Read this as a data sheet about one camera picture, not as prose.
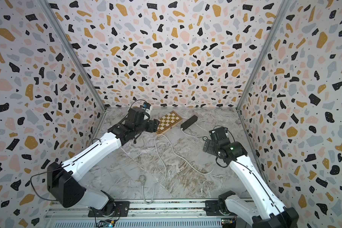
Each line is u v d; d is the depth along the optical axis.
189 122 1.13
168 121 1.10
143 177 0.83
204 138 1.03
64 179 0.39
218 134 0.56
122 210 0.73
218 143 0.56
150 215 0.73
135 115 0.58
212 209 0.73
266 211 0.38
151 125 0.71
